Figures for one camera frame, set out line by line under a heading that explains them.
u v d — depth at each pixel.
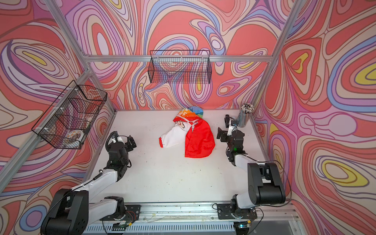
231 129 0.79
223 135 0.81
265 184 0.44
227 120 1.09
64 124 0.72
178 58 0.87
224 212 0.73
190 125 1.04
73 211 0.41
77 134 0.72
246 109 0.96
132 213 0.73
